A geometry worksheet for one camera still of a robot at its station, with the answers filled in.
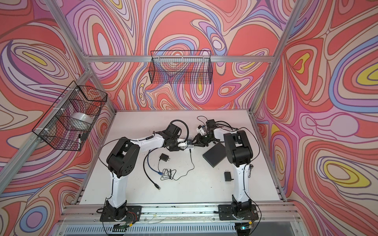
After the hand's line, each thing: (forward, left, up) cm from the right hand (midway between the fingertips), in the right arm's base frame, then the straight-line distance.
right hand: (193, 146), depth 99 cm
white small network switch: (-7, +2, +11) cm, 13 cm away
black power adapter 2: (-21, -19, +1) cm, 29 cm away
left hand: (+3, +9, +1) cm, 9 cm away
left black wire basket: (-2, +65, +30) cm, 72 cm away
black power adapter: (-8, +19, +1) cm, 21 cm away
